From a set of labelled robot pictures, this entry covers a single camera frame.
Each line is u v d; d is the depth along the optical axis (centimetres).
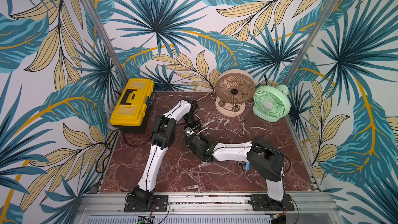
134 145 93
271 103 86
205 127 99
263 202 73
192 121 86
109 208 72
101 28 83
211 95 116
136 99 93
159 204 73
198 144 68
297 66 103
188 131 77
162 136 64
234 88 88
